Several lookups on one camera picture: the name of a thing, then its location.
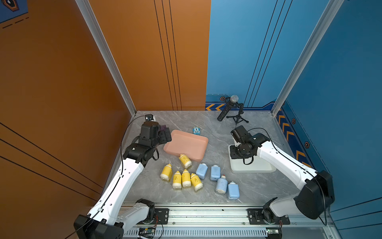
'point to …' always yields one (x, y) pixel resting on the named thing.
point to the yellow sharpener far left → (166, 172)
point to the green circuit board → (148, 230)
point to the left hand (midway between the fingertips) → (161, 129)
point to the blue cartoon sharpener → (196, 130)
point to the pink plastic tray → (184, 143)
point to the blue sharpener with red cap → (222, 184)
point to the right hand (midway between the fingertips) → (232, 153)
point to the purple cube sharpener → (163, 127)
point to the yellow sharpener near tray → (185, 161)
